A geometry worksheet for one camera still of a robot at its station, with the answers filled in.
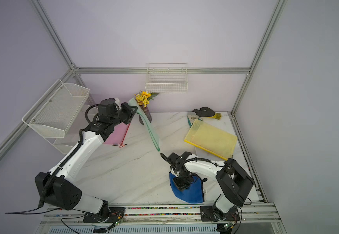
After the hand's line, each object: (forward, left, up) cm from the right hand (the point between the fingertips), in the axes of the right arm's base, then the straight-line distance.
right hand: (183, 190), depth 80 cm
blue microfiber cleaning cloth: (-3, -5, +1) cm, 6 cm away
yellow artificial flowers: (+52, +24, +24) cm, 62 cm away
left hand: (+33, +23, +33) cm, 52 cm away
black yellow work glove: (+63, -23, -1) cm, 67 cm away
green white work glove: (+55, -10, +1) cm, 56 cm away
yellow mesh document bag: (+33, -29, -3) cm, 44 cm away
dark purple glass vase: (+42, +23, +21) cm, 52 cm away
